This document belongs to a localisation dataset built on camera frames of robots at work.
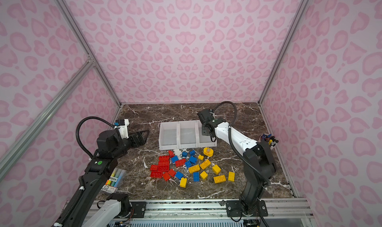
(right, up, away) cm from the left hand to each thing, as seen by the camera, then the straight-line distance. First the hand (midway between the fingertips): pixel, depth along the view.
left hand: (143, 131), depth 75 cm
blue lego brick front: (+26, -26, +6) cm, 38 cm away
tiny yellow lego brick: (+29, -17, +15) cm, 37 cm away
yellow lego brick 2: (+26, -23, +10) cm, 36 cm away
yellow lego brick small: (+31, -25, +6) cm, 40 cm away
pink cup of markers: (+68, -5, +8) cm, 69 cm away
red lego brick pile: (+7, -23, +10) cm, 26 cm away
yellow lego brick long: (+39, -27, +6) cm, 48 cm away
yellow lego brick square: (+38, -23, +9) cm, 45 cm away
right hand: (+35, -1, +15) cm, 38 cm away
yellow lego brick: (+46, -26, +6) cm, 53 cm away
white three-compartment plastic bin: (+18, -5, +25) cm, 31 cm away
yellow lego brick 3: (+32, -21, +13) cm, 40 cm away
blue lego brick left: (+17, -26, +9) cm, 32 cm away
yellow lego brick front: (+19, -28, +5) cm, 35 cm away
